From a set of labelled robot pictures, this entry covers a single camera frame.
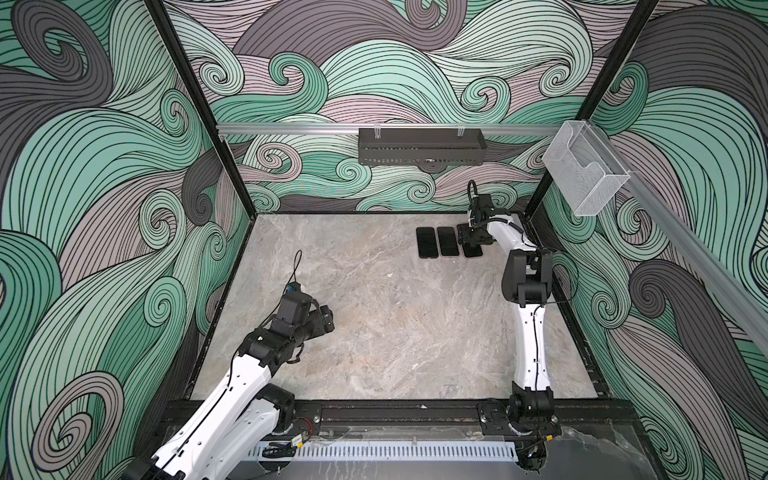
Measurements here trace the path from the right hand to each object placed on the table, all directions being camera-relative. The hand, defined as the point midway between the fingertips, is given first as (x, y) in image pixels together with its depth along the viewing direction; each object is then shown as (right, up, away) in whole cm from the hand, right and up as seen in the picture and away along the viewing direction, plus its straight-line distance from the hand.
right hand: (472, 237), depth 110 cm
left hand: (-52, -21, -30) cm, 63 cm away
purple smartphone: (-1, -5, -3) cm, 6 cm away
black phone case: (-17, -2, +1) cm, 17 cm away
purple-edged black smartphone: (-9, -2, 0) cm, 9 cm away
